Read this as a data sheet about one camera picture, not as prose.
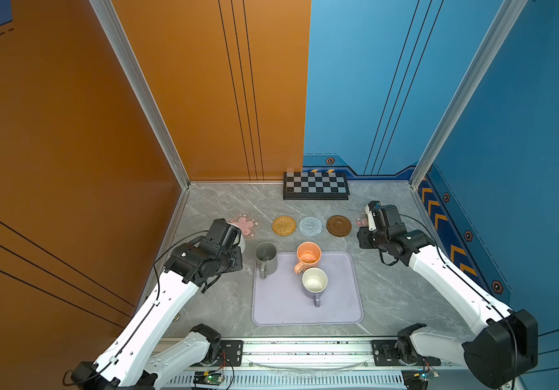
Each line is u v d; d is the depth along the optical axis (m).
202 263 0.46
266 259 0.89
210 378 0.70
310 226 1.03
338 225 1.05
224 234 0.53
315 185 1.16
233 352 0.74
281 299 0.84
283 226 1.03
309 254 0.93
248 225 1.05
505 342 0.38
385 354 0.72
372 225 0.67
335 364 0.73
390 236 0.60
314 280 0.87
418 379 0.70
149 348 0.38
